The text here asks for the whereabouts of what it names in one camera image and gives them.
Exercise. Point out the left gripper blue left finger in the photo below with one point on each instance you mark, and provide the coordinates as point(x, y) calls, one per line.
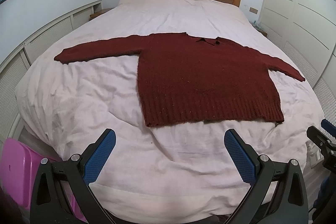
point(96, 154)

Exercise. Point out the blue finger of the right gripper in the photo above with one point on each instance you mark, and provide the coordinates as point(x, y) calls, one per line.
point(328, 127)

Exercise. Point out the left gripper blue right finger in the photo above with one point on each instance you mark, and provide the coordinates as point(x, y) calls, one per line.
point(243, 156)

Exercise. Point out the dark red knit sweater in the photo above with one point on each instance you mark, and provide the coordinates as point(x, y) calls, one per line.
point(183, 78)

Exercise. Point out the pink plastic storage box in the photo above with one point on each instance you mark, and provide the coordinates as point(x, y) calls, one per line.
point(19, 166)

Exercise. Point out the wooden right bedside table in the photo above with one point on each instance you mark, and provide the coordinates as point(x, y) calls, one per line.
point(259, 29)

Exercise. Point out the wooden bedside table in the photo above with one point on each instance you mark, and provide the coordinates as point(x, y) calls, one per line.
point(259, 29)
point(98, 13)

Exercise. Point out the white louvered wardrobe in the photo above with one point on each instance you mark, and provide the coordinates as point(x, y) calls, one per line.
point(305, 31)

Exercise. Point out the wooden left bedside table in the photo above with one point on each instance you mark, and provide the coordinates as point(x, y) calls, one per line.
point(98, 13)

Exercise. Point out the white low wall cabinet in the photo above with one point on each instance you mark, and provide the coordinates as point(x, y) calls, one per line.
point(14, 67)

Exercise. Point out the right wall switch plate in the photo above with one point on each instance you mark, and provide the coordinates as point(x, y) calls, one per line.
point(253, 10)

